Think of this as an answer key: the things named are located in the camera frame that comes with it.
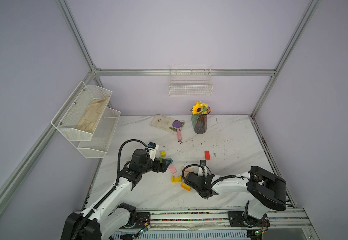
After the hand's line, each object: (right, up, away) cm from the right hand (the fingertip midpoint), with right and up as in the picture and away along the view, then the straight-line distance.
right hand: (198, 176), depth 89 cm
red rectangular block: (+8, +12, +9) cm, 17 cm away
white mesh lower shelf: (-54, +19, -14) cm, 59 cm away
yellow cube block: (-22, +13, +7) cm, 26 cm away
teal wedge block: (-17, +8, +7) cm, 20 cm away
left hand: (-21, +11, -7) cm, 24 cm away
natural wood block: (-6, +9, -16) cm, 19 cm away
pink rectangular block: (-15, +4, +1) cm, 16 cm away
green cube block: (-21, +13, -15) cm, 29 cm away
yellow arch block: (-14, -1, -3) cm, 14 cm away
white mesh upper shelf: (-65, +35, -11) cm, 75 cm away
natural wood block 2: (-8, +7, -16) cm, 19 cm away
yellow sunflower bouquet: (+1, +41, +2) cm, 41 cm away
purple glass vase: (+5, +30, +19) cm, 36 cm away
